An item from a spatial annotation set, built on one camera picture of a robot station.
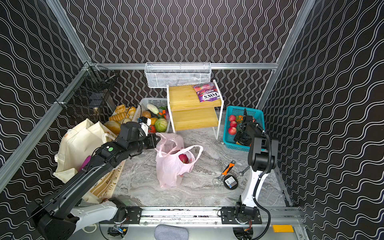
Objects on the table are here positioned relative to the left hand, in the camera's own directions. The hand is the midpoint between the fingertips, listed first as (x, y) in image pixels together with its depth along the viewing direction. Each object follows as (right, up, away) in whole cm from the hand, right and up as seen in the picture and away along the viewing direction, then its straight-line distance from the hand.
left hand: (164, 137), depth 72 cm
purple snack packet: (-42, -13, +6) cm, 45 cm away
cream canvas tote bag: (-45, -4, +5) cm, 46 cm away
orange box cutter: (+38, -18, +20) cm, 47 cm away
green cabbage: (-8, +6, +29) cm, 30 cm away
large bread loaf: (-42, +5, +34) cm, 54 cm away
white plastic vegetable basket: (-11, +23, +46) cm, 52 cm away
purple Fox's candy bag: (+21, +24, +8) cm, 33 cm away
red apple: (+41, +3, +32) cm, 52 cm away
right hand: (+47, -5, +29) cm, 56 cm away
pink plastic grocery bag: (+4, -15, -3) cm, 16 cm away
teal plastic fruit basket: (+39, -4, +32) cm, 51 cm away
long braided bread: (-42, +13, +41) cm, 60 cm away
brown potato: (-20, +15, +37) cm, 44 cm away
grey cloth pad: (+1, -42, -4) cm, 43 cm away
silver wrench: (+44, -22, +18) cm, 52 cm away
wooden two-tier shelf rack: (+10, +13, +8) cm, 18 cm away
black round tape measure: (+35, -26, +12) cm, 45 cm away
